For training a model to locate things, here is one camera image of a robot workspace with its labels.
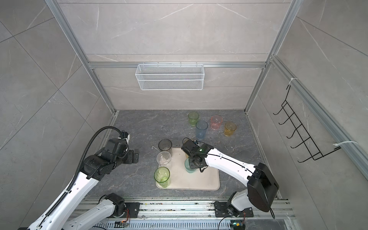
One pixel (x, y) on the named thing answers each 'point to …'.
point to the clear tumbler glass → (163, 158)
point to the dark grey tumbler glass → (166, 144)
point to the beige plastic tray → (181, 179)
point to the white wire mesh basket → (170, 77)
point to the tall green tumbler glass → (161, 175)
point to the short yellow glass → (229, 128)
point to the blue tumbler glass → (201, 127)
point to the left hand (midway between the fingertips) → (129, 148)
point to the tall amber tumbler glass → (187, 156)
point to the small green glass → (193, 117)
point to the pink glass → (216, 121)
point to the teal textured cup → (187, 166)
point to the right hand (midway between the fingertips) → (195, 162)
